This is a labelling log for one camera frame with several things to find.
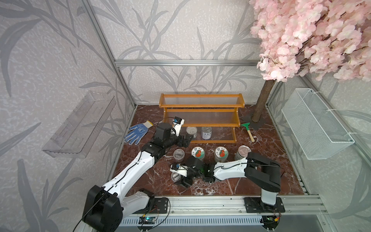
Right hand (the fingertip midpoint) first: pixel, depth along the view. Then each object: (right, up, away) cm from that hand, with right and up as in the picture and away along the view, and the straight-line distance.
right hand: (176, 175), depth 81 cm
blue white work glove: (-30, +22, +24) cm, 44 cm away
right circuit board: (+50, -21, -7) cm, 54 cm away
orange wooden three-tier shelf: (+23, +32, +32) cm, 51 cm away
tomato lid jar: (+13, +12, +4) cm, 18 cm away
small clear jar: (0, 0, -3) cm, 3 cm away
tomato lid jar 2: (+26, +11, +4) cm, 29 cm away
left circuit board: (-13, -18, -10) cm, 25 cm away
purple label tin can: (+18, +23, +13) cm, 32 cm away
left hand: (+6, +24, -1) cm, 24 cm away
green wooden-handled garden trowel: (+49, +27, +23) cm, 60 cm away
